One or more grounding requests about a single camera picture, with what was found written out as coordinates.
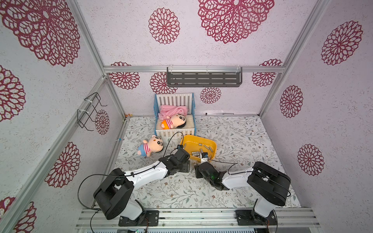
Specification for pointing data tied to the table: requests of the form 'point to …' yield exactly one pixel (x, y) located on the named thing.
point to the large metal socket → (196, 153)
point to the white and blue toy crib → (189, 128)
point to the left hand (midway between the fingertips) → (182, 164)
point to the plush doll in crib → (177, 121)
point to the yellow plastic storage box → (195, 145)
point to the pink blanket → (170, 110)
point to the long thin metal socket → (211, 149)
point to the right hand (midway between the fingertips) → (198, 166)
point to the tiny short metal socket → (200, 144)
